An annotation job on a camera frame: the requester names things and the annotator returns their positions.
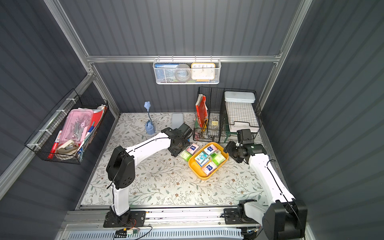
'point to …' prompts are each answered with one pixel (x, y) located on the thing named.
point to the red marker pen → (54, 146)
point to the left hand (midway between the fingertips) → (186, 148)
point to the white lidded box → (239, 97)
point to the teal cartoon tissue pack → (202, 158)
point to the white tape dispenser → (69, 148)
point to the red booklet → (201, 110)
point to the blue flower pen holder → (149, 127)
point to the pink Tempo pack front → (210, 149)
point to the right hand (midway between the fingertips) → (231, 150)
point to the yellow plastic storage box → (225, 154)
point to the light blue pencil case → (177, 120)
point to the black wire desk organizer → (222, 112)
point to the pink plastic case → (76, 125)
